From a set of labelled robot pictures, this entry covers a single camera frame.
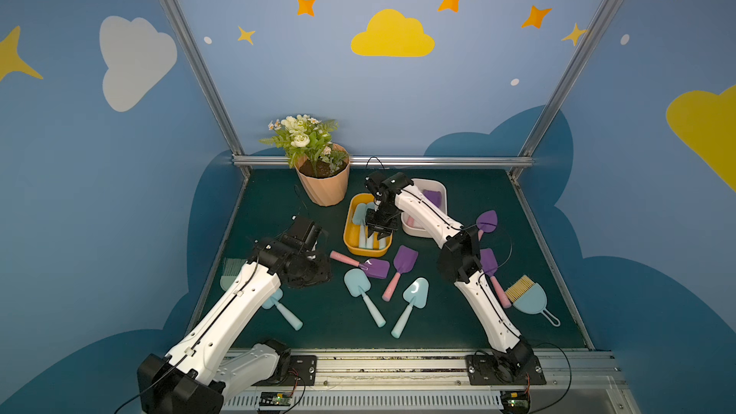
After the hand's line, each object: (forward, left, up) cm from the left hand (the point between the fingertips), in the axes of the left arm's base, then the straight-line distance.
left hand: (324, 271), depth 76 cm
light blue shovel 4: (-3, +17, -15) cm, 23 cm away
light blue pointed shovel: (+27, -8, -13) cm, 31 cm away
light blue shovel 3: (+16, -16, -11) cm, 25 cm away
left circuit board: (-28, +11, -17) cm, 34 cm away
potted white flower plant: (+41, +6, 0) cm, 42 cm away
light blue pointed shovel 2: (0, -27, -15) cm, 31 cm away
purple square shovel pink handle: (+12, -24, -16) cm, 31 cm away
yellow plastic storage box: (+22, -5, -14) cm, 27 cm away
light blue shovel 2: (+3, -8, -16) cm, 18 cm away
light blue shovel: (+17, -12, -12) cm, 24 cm away
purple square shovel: (+39, -37, -13) cm, 55 cm away
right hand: (+18, -13, -8) cm, 24 cm away
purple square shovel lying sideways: (+9, -14, -15) cm, 22 cm away
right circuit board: (-27, -51, -17) cm, 60 cm away
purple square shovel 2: (+10, -52, -14) cm, 55 cm away
